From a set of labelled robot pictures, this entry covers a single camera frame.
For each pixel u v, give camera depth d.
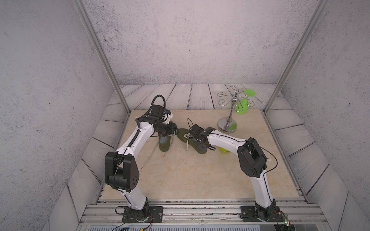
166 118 0.75
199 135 0.71
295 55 0.87
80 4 0.70
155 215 0.73
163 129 0.73
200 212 0.75
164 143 0.97
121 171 0.45
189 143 0.94
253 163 0.53
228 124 1.11
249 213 0.73
